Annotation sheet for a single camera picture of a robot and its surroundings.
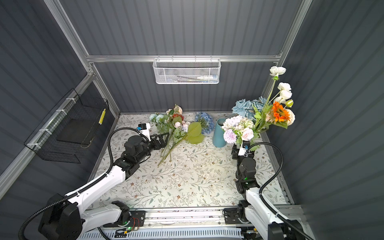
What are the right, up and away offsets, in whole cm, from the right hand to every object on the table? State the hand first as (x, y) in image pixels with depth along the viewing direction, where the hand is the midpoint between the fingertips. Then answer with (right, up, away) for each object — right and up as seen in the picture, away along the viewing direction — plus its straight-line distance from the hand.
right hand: (245, 142), depth 79 cm
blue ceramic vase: (-12, 0, +15) cm, 19 cm away
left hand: (-44, +5, 0) cm, 44 cm away
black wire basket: (-89, +8, -5) cm, 90 cm away
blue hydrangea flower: (-18, +10, +27) cm, 34 cm away
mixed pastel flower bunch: (-45, +13, +32) cm, 57 cm away
